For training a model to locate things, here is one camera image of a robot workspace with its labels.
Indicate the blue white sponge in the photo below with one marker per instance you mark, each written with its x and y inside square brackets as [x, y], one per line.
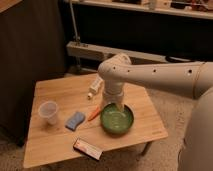
[76, 119]

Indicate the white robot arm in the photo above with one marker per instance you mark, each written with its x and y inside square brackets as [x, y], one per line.
[190, 79]

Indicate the black handle on beam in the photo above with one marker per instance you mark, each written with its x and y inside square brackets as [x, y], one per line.
[177, 60]

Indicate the orange carrot toy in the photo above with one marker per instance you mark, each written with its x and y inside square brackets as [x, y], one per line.
[94, 114]

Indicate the clear plastic cup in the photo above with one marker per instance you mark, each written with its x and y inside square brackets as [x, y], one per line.
[49, 111]

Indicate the green ceramic bowl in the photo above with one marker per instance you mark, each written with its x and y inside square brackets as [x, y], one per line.
[115, 121]

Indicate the small red white box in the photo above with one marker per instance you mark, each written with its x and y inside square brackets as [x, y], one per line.
[87, 149]

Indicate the wooden folding table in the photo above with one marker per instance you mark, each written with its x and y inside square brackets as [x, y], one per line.
[49, 144]

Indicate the dark cabinet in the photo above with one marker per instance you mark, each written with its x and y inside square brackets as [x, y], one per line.
[32, 48]

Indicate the metal lamp pole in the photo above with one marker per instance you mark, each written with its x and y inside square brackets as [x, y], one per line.
[76, 37]

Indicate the long wooden shelf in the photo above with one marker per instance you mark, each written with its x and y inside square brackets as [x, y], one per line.
[152, 6]

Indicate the white squeeze bottle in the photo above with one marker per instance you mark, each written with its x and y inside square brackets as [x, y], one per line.
[94, 87]

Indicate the grey metal beam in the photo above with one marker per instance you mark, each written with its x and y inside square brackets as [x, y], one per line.
[100, 53]

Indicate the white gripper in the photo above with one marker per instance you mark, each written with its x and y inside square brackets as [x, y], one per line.
[116, 98]

